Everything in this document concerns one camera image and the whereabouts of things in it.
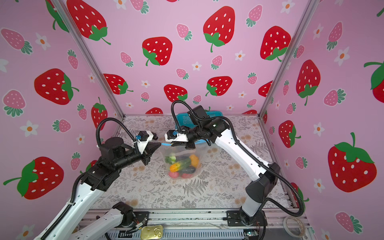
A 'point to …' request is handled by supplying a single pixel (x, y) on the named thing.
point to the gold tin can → (151, 232)
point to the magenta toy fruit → (174, 175)
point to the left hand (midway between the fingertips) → (158, 142)
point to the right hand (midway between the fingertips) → (173, 139)
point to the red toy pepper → (186, 175)
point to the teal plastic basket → (183, 119)
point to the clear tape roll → (294, 226)
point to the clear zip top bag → (182, 163)
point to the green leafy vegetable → (170, 159)
